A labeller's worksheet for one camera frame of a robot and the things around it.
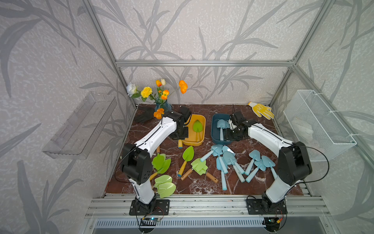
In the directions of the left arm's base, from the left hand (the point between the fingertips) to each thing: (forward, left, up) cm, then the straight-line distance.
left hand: (183, 137), depth 85 cm
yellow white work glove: (+35, -61, -13) cm, 72 cm away
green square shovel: (-13, -10, -12) cm, 20 cm away
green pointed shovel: (-5, -3, -13) cm, 14 cm away
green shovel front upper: (-18, +11, -13) cm, 25 cm away
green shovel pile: (-14, +12, -14) cm, 23 cm away
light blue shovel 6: (-5, -45, -11) cm, 47 cm away
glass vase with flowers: (+25, +16, +1) cm, 30 cm away
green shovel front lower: (-20, +12, -13) cm, 27 cm away
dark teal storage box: (+13, -22, -13) cm, 29 cm away
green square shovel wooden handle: (-19, -16, -12) cm, 28 cm away
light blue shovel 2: (-2, -21, -11) cm, 24 cm away
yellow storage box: (+4, -5, -10) cm, 12 cm away
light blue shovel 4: (-12, -23, -11) cm, 28 cm away
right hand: (+4, -27, -4) cm, 28 cm away
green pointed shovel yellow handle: (-4, +1, 0) cm, 5 cm away
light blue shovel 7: (-12, -47, -11) cm, 50 cm away
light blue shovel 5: (-22, -23, -11) cm, 33 cm away
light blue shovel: (+18, -27, -10) cm, 34 cm away
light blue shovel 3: (-1, -28, -11) cm, 30 cm away
